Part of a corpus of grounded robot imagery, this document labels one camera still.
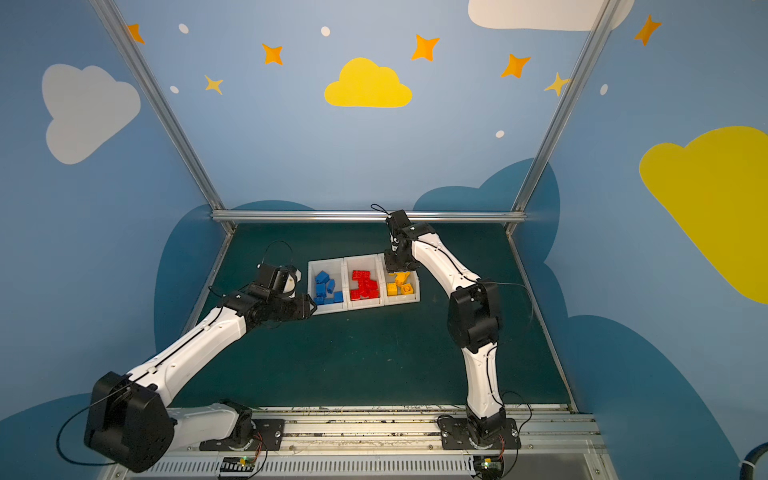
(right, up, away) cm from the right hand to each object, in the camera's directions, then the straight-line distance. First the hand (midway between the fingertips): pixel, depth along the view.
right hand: (396, 263), depth 94 cm
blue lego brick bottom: (-26, -9, +6) cm, 28 cm away
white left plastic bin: (-22, -2, +12) cm, 25 cm away
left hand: (-26, -12, -10) cm, 30 cm away
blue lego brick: (-26, -5, +9) cm, 28 cm away
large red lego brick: (-12, -5, +10) cm, 17 cm away
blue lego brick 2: (-23, -8, +7) cm, 25 cm away
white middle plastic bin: (-9, 0, +9) cm, 13 cm away
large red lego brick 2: (-10, -9, +7) cm, 15 cm away
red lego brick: (-13, -10, +6) cm, 18 cm away
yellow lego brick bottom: (+2, -5, +9) cm, 10 cm away
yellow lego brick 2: (+4, -9, +4) cm, 11 cm away
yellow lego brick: (-2, -9, +4) cm, 10 cm away
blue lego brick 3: (-19, -11, +4) cm, 23 cm away
